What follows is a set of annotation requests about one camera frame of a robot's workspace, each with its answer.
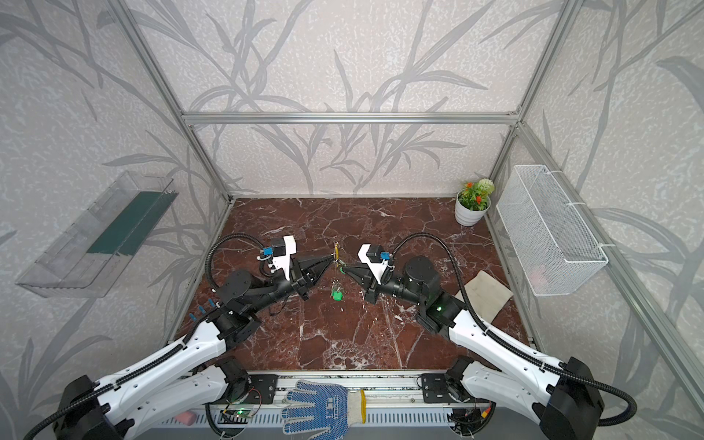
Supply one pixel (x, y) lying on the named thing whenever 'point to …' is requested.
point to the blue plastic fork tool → (192, 317)
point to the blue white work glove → (335, 409)
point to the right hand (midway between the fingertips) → (348, 259)
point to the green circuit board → (236, 416)
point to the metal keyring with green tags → (337, 287)
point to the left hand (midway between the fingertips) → (334, 255)
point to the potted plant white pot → (467, 217)
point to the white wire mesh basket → (550, 236)
